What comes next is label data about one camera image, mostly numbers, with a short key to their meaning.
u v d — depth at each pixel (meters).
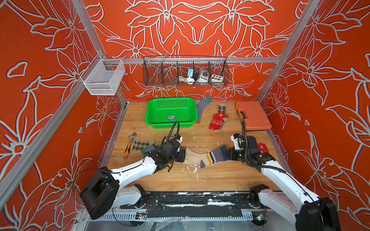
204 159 0.85
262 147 0.92
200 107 1.18
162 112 1.13
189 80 0.85
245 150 0.63
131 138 0.97
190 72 0.83
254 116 1.04
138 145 0.94
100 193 0.41
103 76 0.93
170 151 0.63
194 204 0.73
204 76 0.90
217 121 1.06
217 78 0.93
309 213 0.38
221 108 1.15
